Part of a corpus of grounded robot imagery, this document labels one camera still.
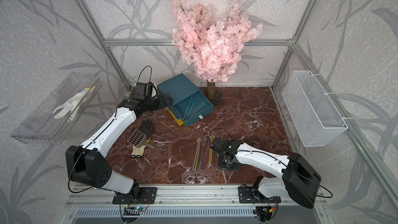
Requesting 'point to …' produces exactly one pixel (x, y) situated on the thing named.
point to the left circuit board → (139, 208)
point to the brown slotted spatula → (138, 139)
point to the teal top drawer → (193, 108)
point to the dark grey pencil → (205, 148)
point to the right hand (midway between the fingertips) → (222, 167)
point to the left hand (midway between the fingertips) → (167, 101)
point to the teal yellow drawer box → (178, 87)
